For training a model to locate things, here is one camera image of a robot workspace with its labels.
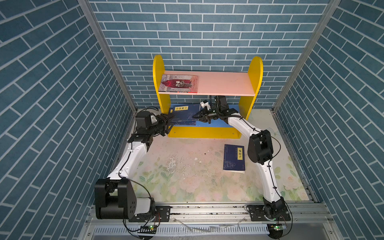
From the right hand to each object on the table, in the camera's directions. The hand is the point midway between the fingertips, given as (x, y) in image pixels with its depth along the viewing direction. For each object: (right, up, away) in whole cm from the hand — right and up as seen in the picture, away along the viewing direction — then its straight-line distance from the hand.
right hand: (194, 118), depth 88 cm
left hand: (-8, 0, -9) cm, 12 cm away
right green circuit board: (+40, -55, -17) cm, 70 cm away
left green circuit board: (-22, -55, -16) cm, 61 cm away
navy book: (-8, +3, +7) cm, 11 cm away
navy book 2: (+25, -26, +5) cm, 36 cm away
